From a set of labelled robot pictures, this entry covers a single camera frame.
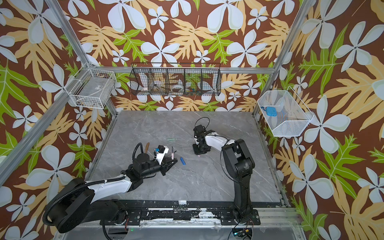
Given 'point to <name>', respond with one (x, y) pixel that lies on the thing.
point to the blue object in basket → (270, 111)
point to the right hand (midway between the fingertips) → (196, 152)
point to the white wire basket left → (94, 89)
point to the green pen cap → (171, 139)
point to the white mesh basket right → (292, 116)
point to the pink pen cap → (198, 155)
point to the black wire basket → (175, 79)
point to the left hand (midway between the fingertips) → (175, 158)
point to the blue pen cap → (182, 161)
